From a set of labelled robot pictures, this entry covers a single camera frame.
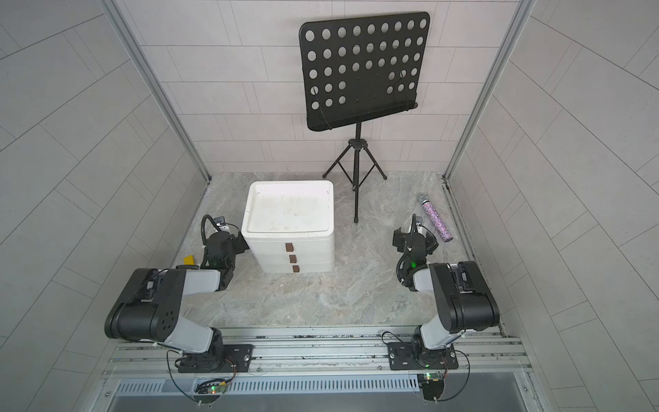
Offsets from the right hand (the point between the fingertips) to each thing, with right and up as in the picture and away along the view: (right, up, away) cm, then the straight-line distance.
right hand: (413, 226), depth 94 cm
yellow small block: (-80, -11, -5) cm, 81 cm away
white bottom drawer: (-41, -12, -9) cm, 44 cm away
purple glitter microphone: (+8, +9, +10) cm, 16 cm away
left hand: (-66, -1, 0) cm, 66 cm away
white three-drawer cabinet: (-42, +3, -20) cm, 47 cm away
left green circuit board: (-60, -39, -29) cm, 77 cm away
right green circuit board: (-3, -38, -26) cm, 46 cm away
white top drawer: (-41, -3, -21) cm, 46 cm away
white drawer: (-36, -8, -15) cm, 39 cm away
